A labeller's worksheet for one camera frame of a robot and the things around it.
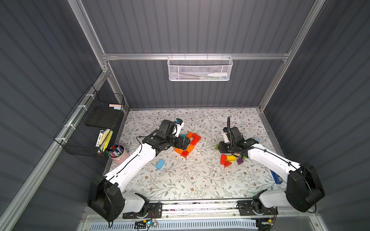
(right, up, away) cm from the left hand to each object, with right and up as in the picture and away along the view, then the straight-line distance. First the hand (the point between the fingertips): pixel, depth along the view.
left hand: (182, 138), depth 80 cm
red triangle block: (+28, -17, +9) cm, 34 cm away
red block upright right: (+26, -14, +12) cm, 32 cm away
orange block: (-3, -10, +15) cm, 18 cm away
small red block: (+1, -12, +14) cm, 18 cm away
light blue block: (-14, -17, +9) cm, 24 cm away
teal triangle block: (0, -1, +25) cm, 25 cm away
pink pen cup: (-38, -9, +3) cm, 39 cm away
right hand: (+24, -6, +7) cm, 25 cm away
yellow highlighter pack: (-33, +2, -18) cm, 37 cm away
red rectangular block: (+10, -2, +21) cm, 23 cm away
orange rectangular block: (+4, 0, +23) cm, 23 cm away
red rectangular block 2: (+7, -4, +19) cm, 21 cm away
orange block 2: (+5, -8, +17) cm, 19 cm away
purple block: (+36, -15, +9) cm, 40 cm away
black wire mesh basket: (-47, +16, -1) cm, 49 cm away
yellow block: (+30, -14, +9) cm, 34 cm away
